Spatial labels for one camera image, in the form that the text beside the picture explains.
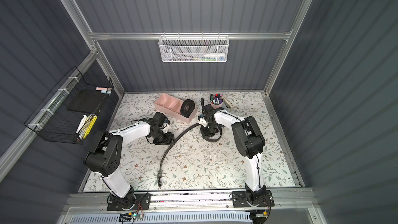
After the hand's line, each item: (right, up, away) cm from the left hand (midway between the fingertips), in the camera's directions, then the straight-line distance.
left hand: (170, 143), depth 92 cm
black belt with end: (-3, -14, -13) cm, 19 cm away
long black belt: (+10, +21, +4) cm, 24 cm away
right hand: (+22, +3, +4) cm, 22 cm away
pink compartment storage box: (-3, +22, +21) cm, 31 cm away
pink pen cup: (+28, +26, +7) cm, 39 cm away
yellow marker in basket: (-32, +12, -22) cm, 41 cm away
